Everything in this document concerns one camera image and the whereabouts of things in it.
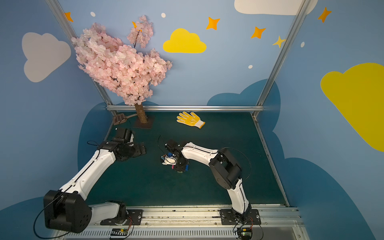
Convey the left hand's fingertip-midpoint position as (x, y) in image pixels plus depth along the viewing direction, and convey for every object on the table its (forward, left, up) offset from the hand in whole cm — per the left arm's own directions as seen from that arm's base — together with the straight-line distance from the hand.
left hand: (139, 150), depth 84 cm
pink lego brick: (-6, -19, -7) cm, 22 cm away
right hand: (-3, -25, -11) cm, 27 cm away
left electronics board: (-38, +4, -16) cm, 41 cm away
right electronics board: (-37, -58, -16) cm, 71 cm away
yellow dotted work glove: (+37, -29, -14) cm, 49 cm away
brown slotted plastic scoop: (+34, +26, -11) cm, 45 cm away
